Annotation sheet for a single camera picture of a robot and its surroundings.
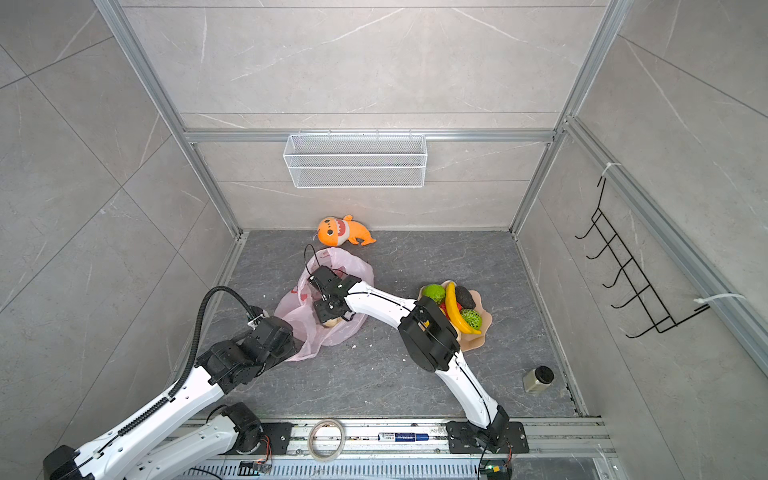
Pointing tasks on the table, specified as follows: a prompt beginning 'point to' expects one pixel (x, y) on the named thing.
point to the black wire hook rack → (641, 292)
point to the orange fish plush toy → (338, 231)
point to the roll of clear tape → (311, 434)
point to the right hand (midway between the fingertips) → (330, 312)
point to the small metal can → (538, 379)
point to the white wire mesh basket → (355, 161)
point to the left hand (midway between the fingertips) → (295, 337)
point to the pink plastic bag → (299, 310)
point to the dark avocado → (464, 297)
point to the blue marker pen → (402, 436)
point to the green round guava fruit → (435, 291)
